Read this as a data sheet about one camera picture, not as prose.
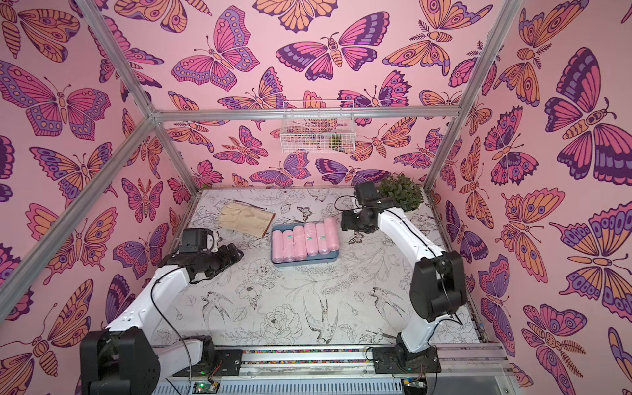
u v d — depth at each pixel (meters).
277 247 0.97
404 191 0.92
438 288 0.46
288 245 0.96
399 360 0.66
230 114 0.95
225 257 0.76
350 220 0.80
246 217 1.09
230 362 0.75
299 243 0.97
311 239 0.97
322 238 0.97
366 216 0.67
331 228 0.97
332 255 0.95
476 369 0.73
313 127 0.96
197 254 0.67
